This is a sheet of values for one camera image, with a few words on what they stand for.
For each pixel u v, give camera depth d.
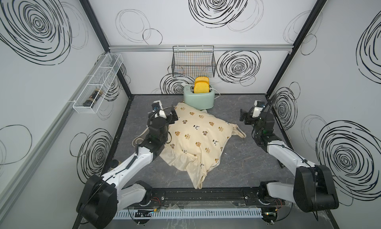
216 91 1.03
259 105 0.73
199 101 1.05
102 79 0.74
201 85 0.99
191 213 0.77
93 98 0.67
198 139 0.83
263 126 0.65
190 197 0.75
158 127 0.57
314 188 0.42
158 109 0.63
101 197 0.39
